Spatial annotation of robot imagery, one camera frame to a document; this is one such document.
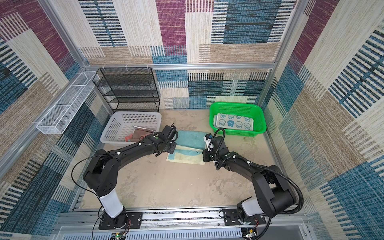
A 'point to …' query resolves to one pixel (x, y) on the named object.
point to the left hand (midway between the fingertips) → (170, 143)
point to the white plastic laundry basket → (126, 128)
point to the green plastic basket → (252, 110)
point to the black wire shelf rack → (129, 89)
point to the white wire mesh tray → (60, 116)
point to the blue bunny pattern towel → (233, 122)
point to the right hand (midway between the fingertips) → (204, 154)
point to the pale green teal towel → (190, 146)
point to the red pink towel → (138, 133)
